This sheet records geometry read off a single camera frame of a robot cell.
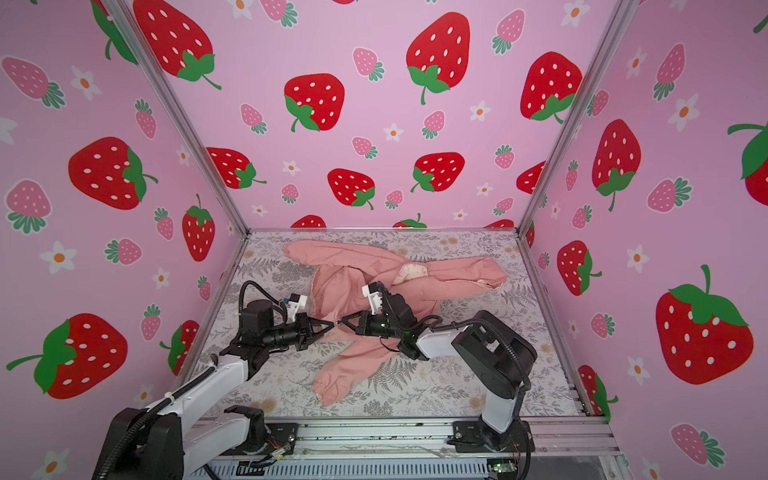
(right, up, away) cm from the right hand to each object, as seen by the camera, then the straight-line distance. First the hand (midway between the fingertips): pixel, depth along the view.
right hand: (341, 320), depth 81 cm
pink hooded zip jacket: (-5, +12, +23) cm, 26 cm away
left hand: (-2, -1, -3) cm, 3 cm away
